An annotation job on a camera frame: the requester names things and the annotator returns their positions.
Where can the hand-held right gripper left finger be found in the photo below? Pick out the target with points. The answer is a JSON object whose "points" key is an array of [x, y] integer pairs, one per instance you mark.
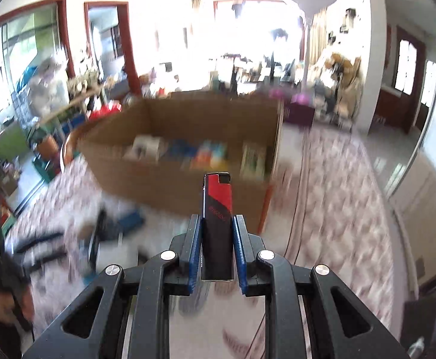
{"points": [[195, 254]]}

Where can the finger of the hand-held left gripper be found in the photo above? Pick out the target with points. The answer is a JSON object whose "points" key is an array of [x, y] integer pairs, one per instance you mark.
{"points": [[40, 245]]}

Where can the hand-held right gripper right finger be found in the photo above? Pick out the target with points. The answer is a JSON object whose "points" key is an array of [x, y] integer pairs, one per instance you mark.
{"points": [[239, 254]]}

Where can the red and black lighter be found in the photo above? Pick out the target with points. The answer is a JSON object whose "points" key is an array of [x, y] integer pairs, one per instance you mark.
{"points": [[218, 232]]}

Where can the brown cardboard box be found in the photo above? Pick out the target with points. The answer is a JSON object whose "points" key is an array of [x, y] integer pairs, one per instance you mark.
{"points": [[158, 190]]}

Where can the person's left hand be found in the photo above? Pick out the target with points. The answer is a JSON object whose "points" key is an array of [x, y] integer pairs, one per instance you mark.
{"points": [[8, 303]]}

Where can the orange pot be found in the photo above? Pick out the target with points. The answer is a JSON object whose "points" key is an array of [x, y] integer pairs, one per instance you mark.
{"points": [[47, 147]]}

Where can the brown wooden chair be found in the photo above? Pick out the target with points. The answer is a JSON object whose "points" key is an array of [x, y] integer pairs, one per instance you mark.
{"points": [[68, 149]]}

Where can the green cabinet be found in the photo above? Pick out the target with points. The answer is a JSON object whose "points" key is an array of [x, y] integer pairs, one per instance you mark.
{"points": [[12, 142]]}

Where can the purple box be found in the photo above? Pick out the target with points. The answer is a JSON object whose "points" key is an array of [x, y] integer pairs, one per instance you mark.
{"points": [[300, 114]]}

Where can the clear plastic storage bag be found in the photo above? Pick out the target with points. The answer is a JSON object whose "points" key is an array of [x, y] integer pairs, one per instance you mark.
{"points": [[47, 82]]}

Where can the dark brown door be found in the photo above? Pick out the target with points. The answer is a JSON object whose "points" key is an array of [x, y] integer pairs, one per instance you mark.
{"points": [[386, 108]]}

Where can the beige electric fan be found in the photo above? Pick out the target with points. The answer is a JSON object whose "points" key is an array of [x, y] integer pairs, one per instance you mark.
{"points": [[339, 67]]}

